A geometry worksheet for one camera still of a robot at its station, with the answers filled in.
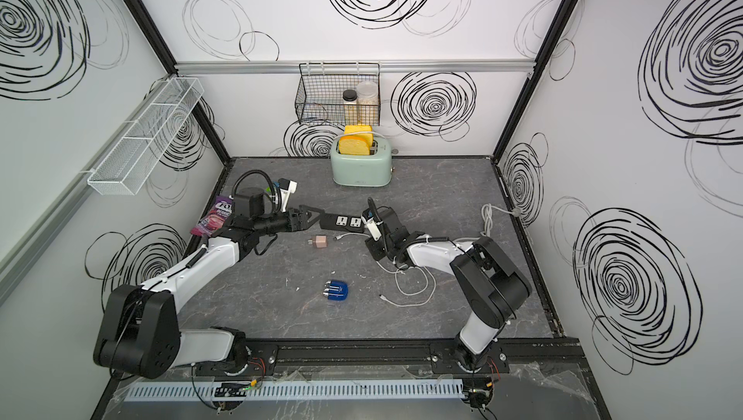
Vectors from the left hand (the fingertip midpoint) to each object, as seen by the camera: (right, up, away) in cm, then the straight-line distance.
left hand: (315, 215), depth 82 cm
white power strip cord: (+56, -1, +16) cm, 58 cm away
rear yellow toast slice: (+11, +28, +20) cm, 36 cm away
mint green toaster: (+14, +14, +23) cm, 31 cm away
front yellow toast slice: (+10, +22, +15) cm, 28 cm away
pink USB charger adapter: (-1, -10, +10) cm, 14 cm away
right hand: (+17, -9, +10) cm, 22 cm away
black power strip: (+5, -4, +15) cm, 16 cm away
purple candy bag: (-38, -3, +17) cm, 42 cm away
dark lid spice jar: (+10, +31, +4) cm, 33 cm away
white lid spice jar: (+15, +31, +5) cm, 35 cm away
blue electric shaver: (+6, -22, +1) cm, 23 cm away
